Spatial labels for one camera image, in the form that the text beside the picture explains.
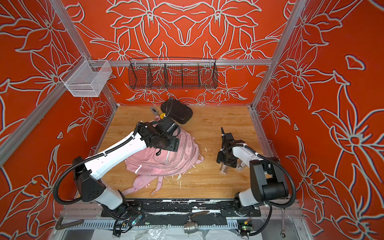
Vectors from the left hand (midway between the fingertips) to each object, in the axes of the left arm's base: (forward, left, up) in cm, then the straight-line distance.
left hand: (173, 143), depth 76 cm
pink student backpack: (-6, +16, -14) cm, 22 cm away
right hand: (0, -28, -19) cm, 34 cm away
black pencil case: (+35, +2, -13) cm, 37 cm away
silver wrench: (-33, -53, -19) cm, 66 cm away
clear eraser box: (-3, -38, -17) cm, 42 cm away
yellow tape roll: (+34, +15, -17) cm, 41 cm away
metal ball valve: (-33, -11, -15) cm, 38 cm away
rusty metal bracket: (-37, +51, -18) cm, 65 cm away
